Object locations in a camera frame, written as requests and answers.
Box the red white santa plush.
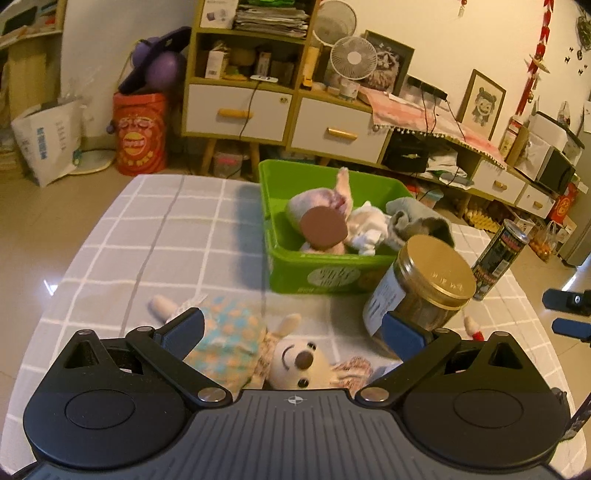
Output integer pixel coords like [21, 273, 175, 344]
[464, 316, 485, 342]

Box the gold lid glass jar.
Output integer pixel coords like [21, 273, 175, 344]
[363, 235, 476, 356]

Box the bunny plush blue dress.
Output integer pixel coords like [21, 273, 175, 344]
[148, 295, 373, 397]

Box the dark printed drink can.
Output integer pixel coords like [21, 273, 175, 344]
[472, 219, 529, 301]

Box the grey sock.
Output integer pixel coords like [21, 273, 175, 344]
[385, 197, 455, 251]

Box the white cloth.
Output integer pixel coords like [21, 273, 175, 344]
[345, 201, 390, 256]

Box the black microwave oven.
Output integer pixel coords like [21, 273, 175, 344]
[515, 133, 575, 195]

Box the green plastic bin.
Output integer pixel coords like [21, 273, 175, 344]
[259, 160, 409, 294]

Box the brown round disc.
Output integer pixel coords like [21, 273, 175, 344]
[300, 206, 348, 251]

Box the pink plush toy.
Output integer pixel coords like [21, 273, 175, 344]
[286, 168, 353, 255]

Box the long low wooden cabinet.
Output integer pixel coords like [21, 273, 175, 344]
[385, 133, 557, 219]

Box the black crate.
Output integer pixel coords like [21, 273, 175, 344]
[382, 132, 430, 173]

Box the framed cartoon girl picture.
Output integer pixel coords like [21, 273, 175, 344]
[457, 69, 506, 140]

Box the right white drawer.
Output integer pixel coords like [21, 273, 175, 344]
[290, 97, 387, 164]

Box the white drawer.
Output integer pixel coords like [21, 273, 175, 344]
[184, 84, 293, 142]
[290, 97, 387, 164]

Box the red hanging decoration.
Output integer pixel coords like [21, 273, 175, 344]
[515, 0, 555, 116]

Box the pink table runner cloth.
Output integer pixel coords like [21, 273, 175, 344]
[359, 87, 507, 169]

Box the white paper bag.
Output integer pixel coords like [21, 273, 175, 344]
[11, 98, 83, 187]

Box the left white drawer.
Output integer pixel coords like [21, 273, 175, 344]
[184, 84, 293, 142]

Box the purple ball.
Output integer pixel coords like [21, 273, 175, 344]
[131, 37, 186, 91]

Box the framed cat picture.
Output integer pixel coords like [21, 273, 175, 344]
[362, 30, 415, 96]

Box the wooden shelf cabinet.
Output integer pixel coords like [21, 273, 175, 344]
[182, 1, 389, 175]

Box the front white desk fan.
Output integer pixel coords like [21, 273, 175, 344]
[329, 36, 378, 82]

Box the white desk fan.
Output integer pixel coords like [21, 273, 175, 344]
[329, 36, 378, 82]
[312, 0, 356, 47]

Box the rear white desk fan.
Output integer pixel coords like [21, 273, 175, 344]
[312, 0, 356, 47]

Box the stack of papers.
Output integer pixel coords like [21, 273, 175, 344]
[233, 4, 310, 39]

